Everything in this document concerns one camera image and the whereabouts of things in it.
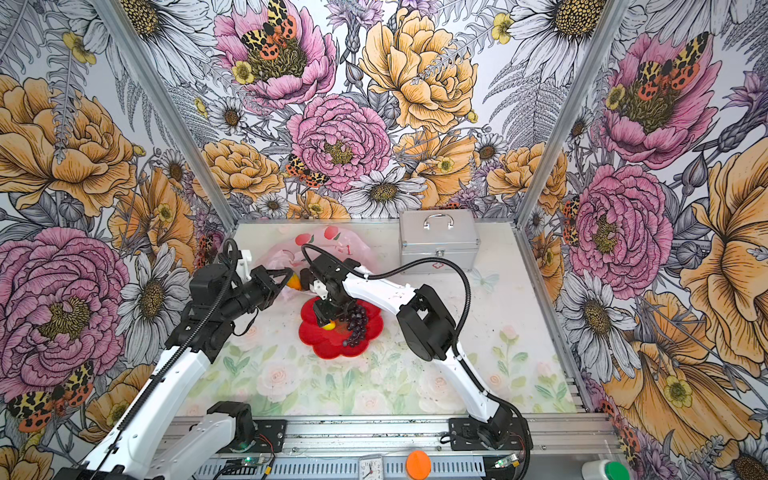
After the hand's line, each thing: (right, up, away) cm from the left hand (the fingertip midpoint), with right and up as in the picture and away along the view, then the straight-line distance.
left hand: (294, 279), depth 75 cm
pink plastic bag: (+7, +10, +24) cm, 27 cm away
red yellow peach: (+6, -15, +12) cm, 20 cm away
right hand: (+6, -15, +14) cm, 21 cm away
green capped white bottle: (+68, -38, -12) cm, 79 cm away
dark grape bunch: (+14, -15, +14) cm, 25 cm away
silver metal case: (+43, +12, +24) cm, 50 cm away
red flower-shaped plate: (+5, -20, +14) cm, 25 cm away
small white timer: (+19, -42, -6) cm, 47 cm away
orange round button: (+29, -37, -13) cm, 49 cm away
